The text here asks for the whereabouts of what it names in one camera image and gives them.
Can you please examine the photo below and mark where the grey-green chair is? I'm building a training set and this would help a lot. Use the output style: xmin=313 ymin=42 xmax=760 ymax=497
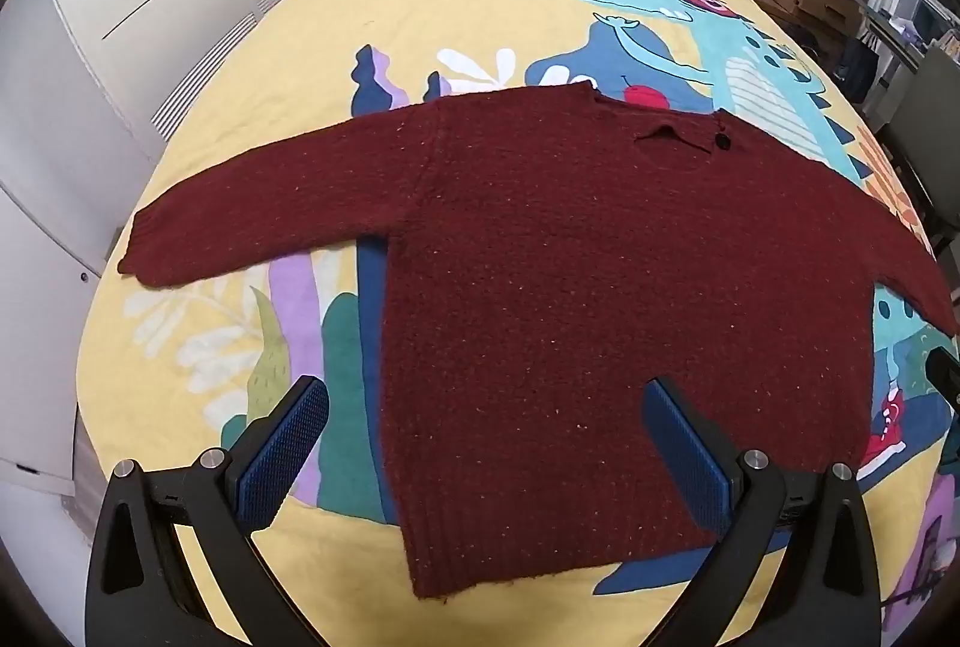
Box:
xmin=883 ymin=45 xmax=960 ymax=247

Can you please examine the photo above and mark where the dark red knit sweater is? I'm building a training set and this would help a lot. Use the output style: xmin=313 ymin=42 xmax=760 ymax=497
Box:
xmin=118 ymin=80 xmax=960 ymax=599

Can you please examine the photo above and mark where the dark bag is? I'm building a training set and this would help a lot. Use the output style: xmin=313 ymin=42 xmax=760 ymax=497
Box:
xmin=835 ymin=35 xmax=880 ymax=109

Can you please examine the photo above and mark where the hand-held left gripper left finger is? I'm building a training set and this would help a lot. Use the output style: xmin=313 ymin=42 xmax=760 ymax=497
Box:
xmin=86 ymin=375 xmax=331 ymax=647

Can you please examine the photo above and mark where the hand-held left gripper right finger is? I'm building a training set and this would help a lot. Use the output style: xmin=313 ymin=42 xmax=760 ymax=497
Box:
xmin=643 ymin=378 xmax=881 ymax=647

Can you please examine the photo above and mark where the yellow dinosaur print bedspread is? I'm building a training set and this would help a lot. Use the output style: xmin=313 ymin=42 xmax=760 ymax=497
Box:
xmin=71 ymin=0 xmax=960 ymax=647

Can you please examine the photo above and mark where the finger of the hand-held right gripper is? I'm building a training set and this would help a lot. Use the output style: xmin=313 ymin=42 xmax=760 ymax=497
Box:
xmin=925 ymin=347 xmax=960 ymax=417

